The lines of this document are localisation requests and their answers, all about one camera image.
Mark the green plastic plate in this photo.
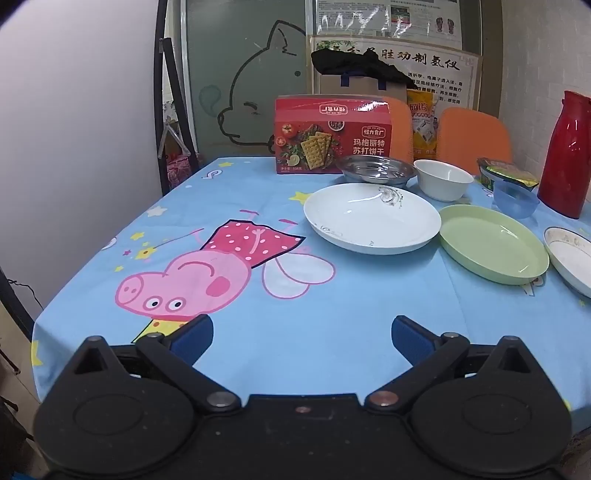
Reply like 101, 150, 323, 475
439, 205, 550, 286

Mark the large white plate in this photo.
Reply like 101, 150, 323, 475
304, 183, 442, 256

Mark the white plate with gold rim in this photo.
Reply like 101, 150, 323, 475
543, 227, 591, 298

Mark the white ceramic bowl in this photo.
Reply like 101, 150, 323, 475
414, 159, 474, 202

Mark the stainless steel bowl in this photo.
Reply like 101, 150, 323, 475
335, 155, 417, 188

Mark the blue cartoon pig tablecloth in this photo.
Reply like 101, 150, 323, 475
31, 158, 590, 430

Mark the small blue plastic bowl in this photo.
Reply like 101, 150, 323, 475
493, 180, 540, 219

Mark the instant noodle cup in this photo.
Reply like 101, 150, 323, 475
477, 157, 539, 191

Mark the red thermos jug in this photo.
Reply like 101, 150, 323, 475
538, 90, 590, 219

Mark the right orange chair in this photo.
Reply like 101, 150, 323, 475
436, 107, 513, 175

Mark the orange chair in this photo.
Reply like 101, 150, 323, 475
436, 107, 513, 175
376, 96, 414, 165

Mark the left orange chair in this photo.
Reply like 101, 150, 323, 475
376, 96, 414, 165

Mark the yellow snack bag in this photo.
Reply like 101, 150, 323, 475
407, 89, 438, 159

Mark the red cracker box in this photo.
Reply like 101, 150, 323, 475
273, 95, 393, 174

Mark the white instruction poster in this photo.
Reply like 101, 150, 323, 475
310, 35, 482, 114

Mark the brown paper bag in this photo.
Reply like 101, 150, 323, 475
318, 75, 407, 103

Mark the black metal rack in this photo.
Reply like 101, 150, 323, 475
153, 0, 199, 196

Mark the black cloth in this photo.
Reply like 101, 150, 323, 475
311, 48, 418, 89

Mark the upper wall poster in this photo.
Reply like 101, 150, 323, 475
315, 0, 463, 50

